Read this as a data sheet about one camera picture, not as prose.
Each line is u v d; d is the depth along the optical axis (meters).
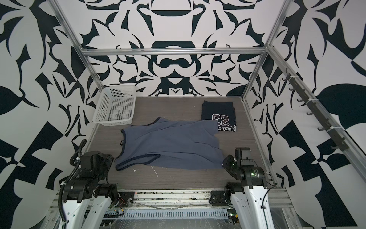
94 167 0.55
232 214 0.73
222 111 1.16
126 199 0.74
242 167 0.50
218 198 0.75
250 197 0.46
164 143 0.94
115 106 1.14
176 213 0.71
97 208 0.59
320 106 0.56
